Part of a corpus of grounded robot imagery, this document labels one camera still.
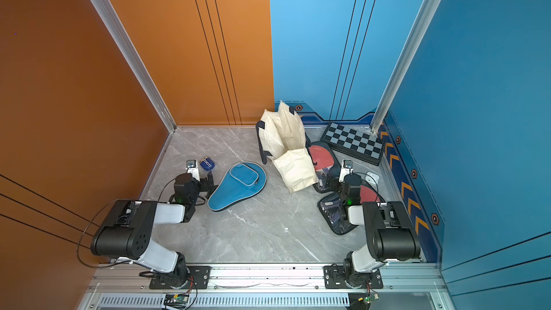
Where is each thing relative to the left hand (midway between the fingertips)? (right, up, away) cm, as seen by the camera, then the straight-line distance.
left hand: (201, 169), depth 95 cm
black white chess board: (+76, +13, +14) cm, 78 cm away
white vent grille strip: (+19, -41, -25) cm, 51 cm away
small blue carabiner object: (0, +2, +7) cm, 8 cm away
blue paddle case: (+18, -4, -1) cm, 19 cm away
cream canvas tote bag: (+36, +15, +6) cm, 39 cm away
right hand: (+62, -1, -1) cm, 62 cm away
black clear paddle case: (+56, -14, -8) cm, 59 cm away
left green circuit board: (+1, -42, -23) cm, 48 cm away
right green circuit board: (+66, -39, -26) cm, 81 cm away
